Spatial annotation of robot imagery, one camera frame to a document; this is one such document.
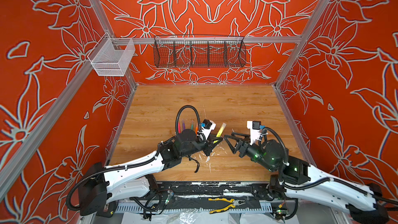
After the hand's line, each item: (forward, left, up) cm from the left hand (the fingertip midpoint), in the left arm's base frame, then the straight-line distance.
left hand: (221, 136), depth 67 cm
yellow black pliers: (-21, -8, -22) cm, 32 cm away
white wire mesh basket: (+46, +67, +8) cm, 81 cm away
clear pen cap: (+3, 0, +5) cm, 6 cm away
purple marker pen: (+18, +21, -23) cm, 36 cm away
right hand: (-2, -1, +5) cm, 5 cm away
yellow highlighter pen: (0, +1, +2) cm, 3 cm away
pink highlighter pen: (+5, +20, -3) cm, 21 cm away
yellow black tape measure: (-28, +49, -21) cm, 60 cm away
